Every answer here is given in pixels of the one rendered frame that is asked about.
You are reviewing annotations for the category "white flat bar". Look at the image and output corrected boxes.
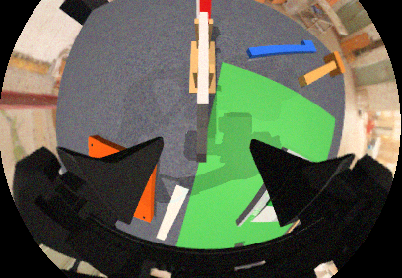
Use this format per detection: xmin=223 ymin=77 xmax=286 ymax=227
xmin=157 ymin=184 xmax=188 ymax=241

